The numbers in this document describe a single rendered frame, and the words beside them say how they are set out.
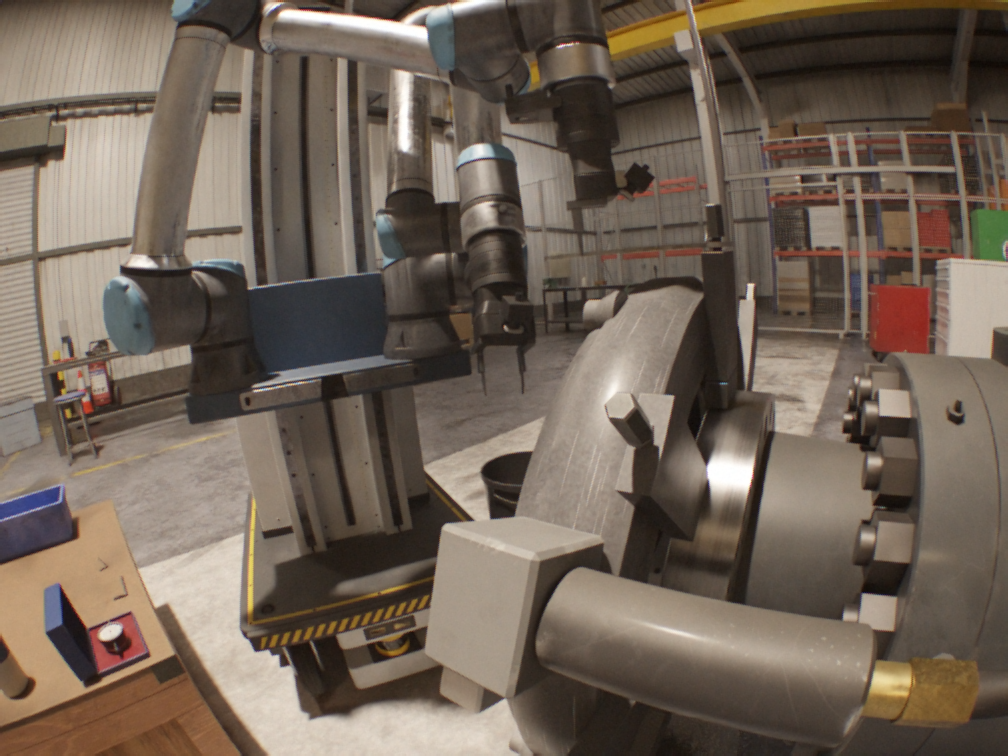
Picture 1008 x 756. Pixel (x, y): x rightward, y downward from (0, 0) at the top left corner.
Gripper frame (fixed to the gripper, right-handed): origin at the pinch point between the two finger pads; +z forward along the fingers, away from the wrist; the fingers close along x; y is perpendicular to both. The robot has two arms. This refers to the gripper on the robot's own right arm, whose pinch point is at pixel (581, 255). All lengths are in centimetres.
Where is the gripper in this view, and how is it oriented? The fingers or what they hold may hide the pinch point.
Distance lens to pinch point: 55.7
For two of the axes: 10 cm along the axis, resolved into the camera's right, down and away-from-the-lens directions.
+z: 1.3, 9.6, 2.6
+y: 9.8, -0.9, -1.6
